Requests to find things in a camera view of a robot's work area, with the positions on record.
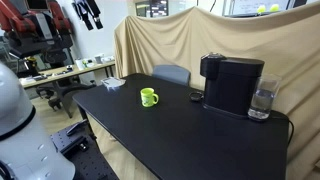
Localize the green mug with handle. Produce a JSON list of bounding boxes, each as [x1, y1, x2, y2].
[[140, 87, 160, 108]]

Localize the white cup on workbench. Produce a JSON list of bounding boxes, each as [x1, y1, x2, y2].
[[75, 59, 85, 71]]

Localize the grey chair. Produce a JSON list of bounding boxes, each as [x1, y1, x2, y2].
[[152, 64, 192, 87]]

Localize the beige backdrop cloth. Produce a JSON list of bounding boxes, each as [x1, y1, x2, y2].
[[113, 1, 320, 180]]

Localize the black coffee machine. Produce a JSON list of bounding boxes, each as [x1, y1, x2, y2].
[[199, 52, 266, 120]]

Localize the black stapler-shaped clamp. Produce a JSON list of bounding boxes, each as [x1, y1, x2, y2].
[[65, 119, 89, 136]]

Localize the black office chair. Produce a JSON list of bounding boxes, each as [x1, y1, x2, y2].
[[35, 78, 98, 119]]

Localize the clear water tank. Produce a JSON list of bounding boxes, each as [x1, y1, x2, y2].
[[247, 73, 283, 122]]

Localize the wooden workbench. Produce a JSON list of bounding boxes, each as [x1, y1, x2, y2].
[[19, 60, 117, 90]]

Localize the whiteboard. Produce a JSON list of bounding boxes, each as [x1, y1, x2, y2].
[[222, 0, 308, 18]]

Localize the red and black robot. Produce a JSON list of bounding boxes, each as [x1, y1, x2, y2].
[[0, 0, 75, 68]]

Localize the small black round ring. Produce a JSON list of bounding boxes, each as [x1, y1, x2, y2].
[[188, 91, 204, 103]]

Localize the dark wall screen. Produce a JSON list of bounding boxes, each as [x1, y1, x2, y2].
[[134, 0, 169, 18]]

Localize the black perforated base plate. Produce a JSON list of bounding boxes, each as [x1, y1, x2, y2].
[[49, 121, 119, 180]]

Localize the black hanging straps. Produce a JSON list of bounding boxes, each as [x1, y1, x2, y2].
[[71, 0, 104, 31]]

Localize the black power cable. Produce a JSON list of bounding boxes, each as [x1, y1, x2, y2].
[[271, 114, 295, 146]]

